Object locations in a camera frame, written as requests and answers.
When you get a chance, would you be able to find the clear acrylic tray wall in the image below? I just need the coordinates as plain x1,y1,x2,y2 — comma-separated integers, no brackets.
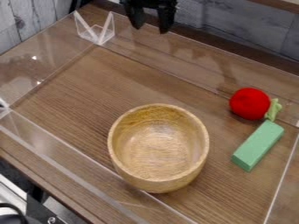
0,100,198,224

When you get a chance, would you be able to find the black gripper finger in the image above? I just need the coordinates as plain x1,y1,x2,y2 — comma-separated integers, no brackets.
158,5,177,34
125,3,146,29

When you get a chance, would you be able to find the green rectangular block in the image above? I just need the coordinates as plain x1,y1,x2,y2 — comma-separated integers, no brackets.
231,120,285,172

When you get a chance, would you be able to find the red plush tomato toy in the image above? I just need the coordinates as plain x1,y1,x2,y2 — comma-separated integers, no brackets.
229,87,283,122

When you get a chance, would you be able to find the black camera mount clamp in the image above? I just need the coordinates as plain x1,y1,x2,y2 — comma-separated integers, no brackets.
0,192,70,224

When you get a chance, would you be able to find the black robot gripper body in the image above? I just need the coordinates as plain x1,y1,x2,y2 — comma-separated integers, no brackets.
119,0,178,10

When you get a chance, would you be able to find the brown wooden bowl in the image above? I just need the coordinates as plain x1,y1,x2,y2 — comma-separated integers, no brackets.
107,103,211,193

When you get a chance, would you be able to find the clear acrylic corner bracket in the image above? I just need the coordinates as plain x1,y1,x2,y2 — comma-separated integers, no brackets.
74,11,117,46

